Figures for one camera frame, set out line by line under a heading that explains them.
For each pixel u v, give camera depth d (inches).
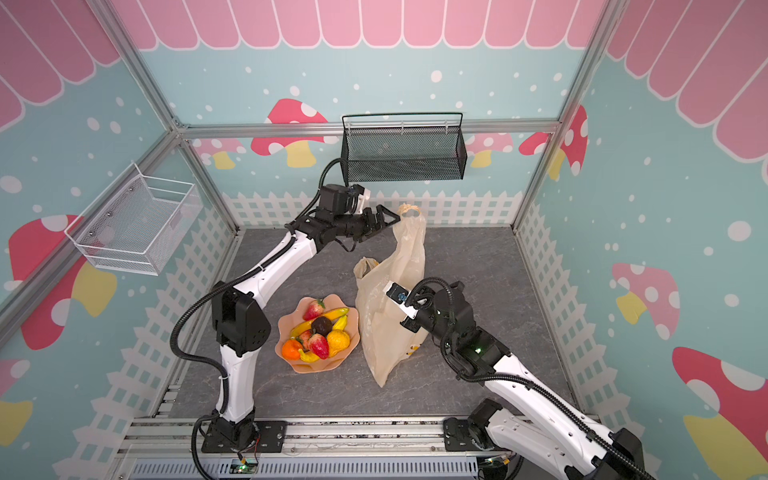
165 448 28.7
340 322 35.6
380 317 30.7
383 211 30.1
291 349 31.9
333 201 26.7
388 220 30.5
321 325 34.1
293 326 35.2
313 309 35.3
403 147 37.2
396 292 22.2
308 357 32.0
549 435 17.2
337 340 32.7
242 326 20.8
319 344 32.2
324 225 26.4
